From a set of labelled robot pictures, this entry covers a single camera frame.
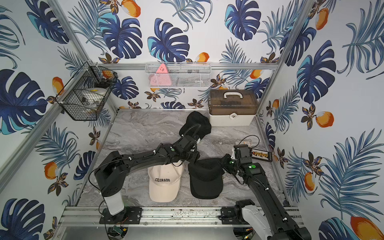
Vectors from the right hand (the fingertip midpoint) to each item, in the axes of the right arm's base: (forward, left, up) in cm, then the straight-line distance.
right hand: (219, 161), depth 81 cm
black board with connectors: (+10, -30, -11) cm, 33 cm away
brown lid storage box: (+41, -13, +2) cm, 43 cm away
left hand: (+6, +12, -1) cm, 13 cm away
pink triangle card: (+41, +34, +25) cm, 59 cm away
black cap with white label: (-6, +7, -7) cm, 12 cm away
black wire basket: (+25, +73, +24) cm, 81 cm away
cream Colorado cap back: (-10, +29, -4) cm, 31 cm away
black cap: (+7, +12, +22) cm, 26 cm away
